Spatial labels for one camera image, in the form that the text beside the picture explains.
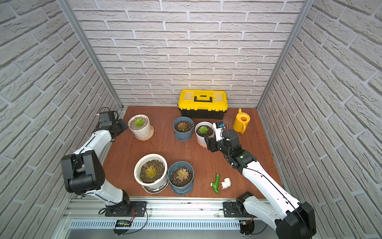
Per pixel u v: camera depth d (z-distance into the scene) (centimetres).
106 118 69
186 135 94
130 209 72
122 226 72
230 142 56
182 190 79
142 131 92
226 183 80
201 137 90
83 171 47
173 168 79
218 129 66
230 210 74
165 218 73
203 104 100
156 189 79
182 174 76
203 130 92
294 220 38
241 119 97
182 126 95
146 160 79
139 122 95
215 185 81
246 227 70
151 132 103
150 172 74
